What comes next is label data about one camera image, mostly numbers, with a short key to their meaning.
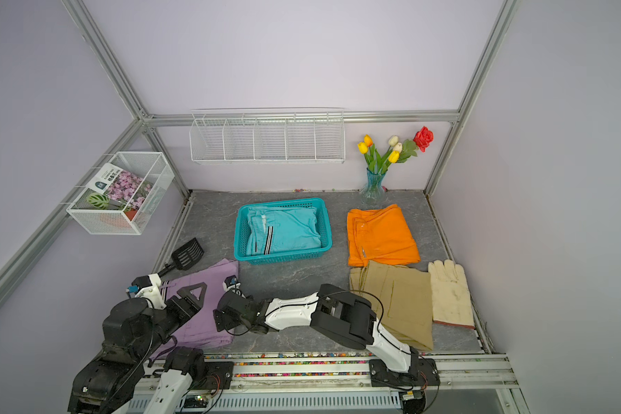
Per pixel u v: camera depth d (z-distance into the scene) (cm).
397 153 92
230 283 77
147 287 57
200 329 78
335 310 54
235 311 64
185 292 58
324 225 97
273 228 102
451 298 87
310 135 102
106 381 41
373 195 113
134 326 46
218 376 72
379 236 103
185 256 99
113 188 73
